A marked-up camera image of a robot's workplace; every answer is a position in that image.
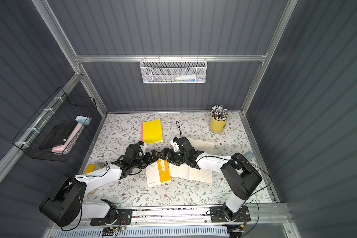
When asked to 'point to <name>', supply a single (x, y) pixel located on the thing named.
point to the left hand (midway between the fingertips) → (159, 158)
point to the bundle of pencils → (218, 113)
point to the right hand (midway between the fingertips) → (161, 160)
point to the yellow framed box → (91, 168)
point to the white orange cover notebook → (158, 173)
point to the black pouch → (57, 135)
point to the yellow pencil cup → (217, 126)
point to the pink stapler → (61, 148)
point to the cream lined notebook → (192, 173)
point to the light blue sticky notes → (81, 119)
